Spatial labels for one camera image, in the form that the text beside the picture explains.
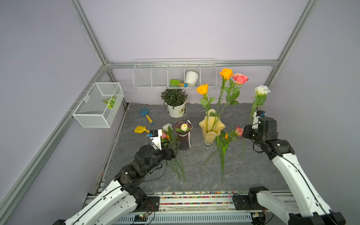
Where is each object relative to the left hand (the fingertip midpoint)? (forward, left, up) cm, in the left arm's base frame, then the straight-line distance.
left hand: (176, 143), depth 68 cm
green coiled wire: (+28, +37, +4) cm, 46 cm away
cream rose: (+39, -27, -23) cm, 53 cm away
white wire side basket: (+28, +45, 0) cm, 53 cm away
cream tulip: (+6, -4, +4) cm, 8 cm away
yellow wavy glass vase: (+16, -22, -11) cm, 29 cm away
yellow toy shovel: (+27, +28, -25) cm, 46 cm away
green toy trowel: (+50, 0, -1) cm, 50 cm away
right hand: (+9, -39, -2) cm, 40 cm away
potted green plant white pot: (+40, -1, -10) cm, 42 cm away
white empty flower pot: (+45, -12, +6) cm, 47 cm away
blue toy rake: (+45, +26, -27) cm, 59 cm away
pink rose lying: (+17, -40, -24) cm, 49 cm away
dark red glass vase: (+9, -4, -15) cm, 19 cm away
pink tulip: (-2, +1, -26) cm, 26 cm away
